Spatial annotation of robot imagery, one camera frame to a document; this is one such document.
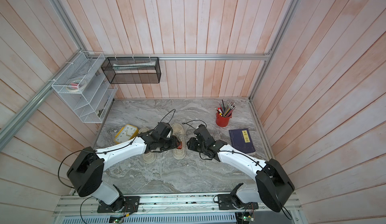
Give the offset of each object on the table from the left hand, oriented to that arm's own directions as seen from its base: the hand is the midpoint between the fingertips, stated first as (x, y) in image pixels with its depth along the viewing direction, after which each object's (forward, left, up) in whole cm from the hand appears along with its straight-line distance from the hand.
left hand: (177, 146), depth 86 cm
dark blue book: (+8, -41, -6) cm, 42 cm away
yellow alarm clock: (+12, +35, -5) cm, 37 cm away
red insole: (+1, -1, -2) cm, 2 cm away
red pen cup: (+22, -30, -5) cm, 37 cm away
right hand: (+1, -6, +2) cm, 7 cm away
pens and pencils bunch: (+23, -31, +4) cm, 39 cm away
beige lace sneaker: (-6, +16, -2) cm, 17 cm away
